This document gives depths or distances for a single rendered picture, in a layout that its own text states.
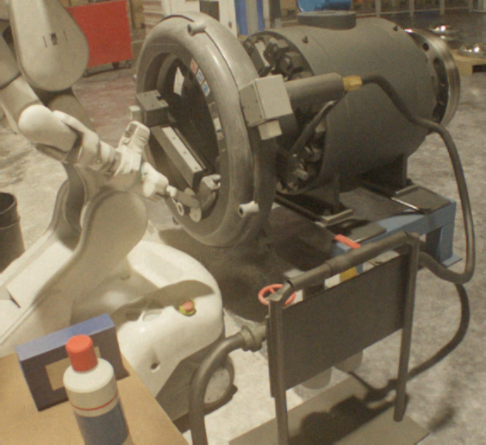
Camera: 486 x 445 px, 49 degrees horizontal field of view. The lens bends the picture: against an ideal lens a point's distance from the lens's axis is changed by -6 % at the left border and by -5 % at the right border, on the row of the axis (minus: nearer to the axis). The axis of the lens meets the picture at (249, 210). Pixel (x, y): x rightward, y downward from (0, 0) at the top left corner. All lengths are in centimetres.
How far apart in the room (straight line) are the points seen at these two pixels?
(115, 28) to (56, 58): 595
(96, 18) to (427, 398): 615
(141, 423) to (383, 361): 97
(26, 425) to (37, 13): 76
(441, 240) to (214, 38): 113
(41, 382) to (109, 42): 636
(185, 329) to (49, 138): 56
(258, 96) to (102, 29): 576
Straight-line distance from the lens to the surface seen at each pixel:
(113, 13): 711
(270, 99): 138
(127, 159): 112
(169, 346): 132
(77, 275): 131
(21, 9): 117
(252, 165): 148
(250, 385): 164
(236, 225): 160
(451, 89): 225
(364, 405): 155
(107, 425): 74
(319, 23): 194
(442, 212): 209
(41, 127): 101
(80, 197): 136
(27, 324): 130
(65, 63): 120
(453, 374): 169
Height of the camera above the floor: 109
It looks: 24 degrees down
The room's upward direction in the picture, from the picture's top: 5 degrees counter-clockwise
